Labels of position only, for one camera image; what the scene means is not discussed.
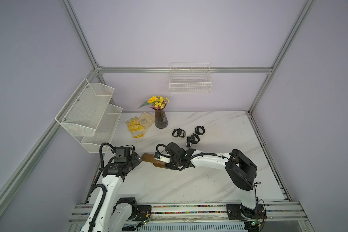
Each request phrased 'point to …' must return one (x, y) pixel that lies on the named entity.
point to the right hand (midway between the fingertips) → (168, 160)
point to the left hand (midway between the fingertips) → (132, 164)
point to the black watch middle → (194, 138)
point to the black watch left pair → (177, 133)
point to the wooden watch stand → (150, 158)
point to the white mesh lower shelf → (105, 130)
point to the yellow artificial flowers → (157, 102)
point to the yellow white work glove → (135, 127)
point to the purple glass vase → (161, 120)
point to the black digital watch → (196, 130)
